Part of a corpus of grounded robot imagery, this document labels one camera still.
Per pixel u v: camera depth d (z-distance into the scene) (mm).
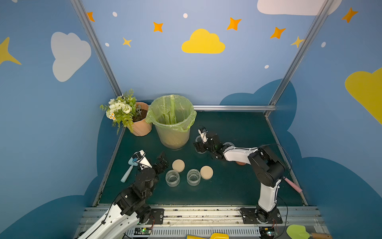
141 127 982
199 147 863
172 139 952
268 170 505
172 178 865
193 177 880
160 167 648
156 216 747
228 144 928
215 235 698
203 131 849
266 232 712
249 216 751
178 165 911
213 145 751
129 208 505
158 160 651
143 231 707
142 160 636
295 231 707
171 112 1006
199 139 923
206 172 889
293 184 840
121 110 833
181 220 734
